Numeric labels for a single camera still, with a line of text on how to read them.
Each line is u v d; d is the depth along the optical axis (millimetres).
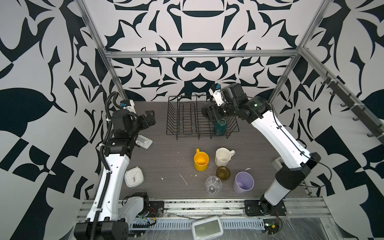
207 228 725
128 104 605
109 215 376
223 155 865
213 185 813
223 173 835
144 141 963
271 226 713
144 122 637
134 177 812
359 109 576
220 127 958
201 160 891
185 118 1102
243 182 780
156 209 735
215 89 614
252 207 743
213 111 616
